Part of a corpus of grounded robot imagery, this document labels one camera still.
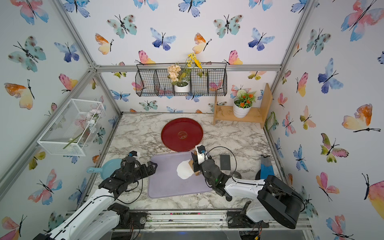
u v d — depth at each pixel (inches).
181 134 42.3
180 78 34.1
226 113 43.8
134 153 29.7
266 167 35.6
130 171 25.8
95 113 30.4
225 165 35.9
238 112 40.6
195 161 28.3
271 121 43.5
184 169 35.7
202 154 26.9
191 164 35.9
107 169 36.4
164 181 34.3
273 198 17.0
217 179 24.9
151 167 29.6
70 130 28.8
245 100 38.6
